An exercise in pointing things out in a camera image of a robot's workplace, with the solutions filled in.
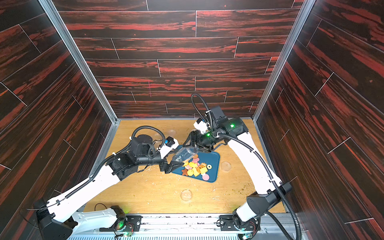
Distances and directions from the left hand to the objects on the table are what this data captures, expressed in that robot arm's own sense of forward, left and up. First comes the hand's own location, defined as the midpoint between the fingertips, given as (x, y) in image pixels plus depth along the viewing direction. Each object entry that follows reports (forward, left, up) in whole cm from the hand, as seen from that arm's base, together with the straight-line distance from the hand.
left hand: (180, 156), depth 67 cm
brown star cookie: (+4, -1, -26) cm, 26 cm away
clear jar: (+3, -2, -1) cm, 4 cm away
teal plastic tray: (+14, -18, -27) cm, 35 cm away
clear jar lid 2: (+11, -27, -29) cm, 41 cm away
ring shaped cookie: (+9, -16, -27) cm, 33 cm away
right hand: (+4, -5, +3) cm, 7 cm away
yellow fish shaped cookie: (+8, -6, -24) cm, 26 cm away
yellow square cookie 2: (+6, -12, -27) cm, 30 cm away
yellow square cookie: (+5, -8, -27) cm, 28 cm away
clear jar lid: (+37, +11, -27) cm, 47 cm away
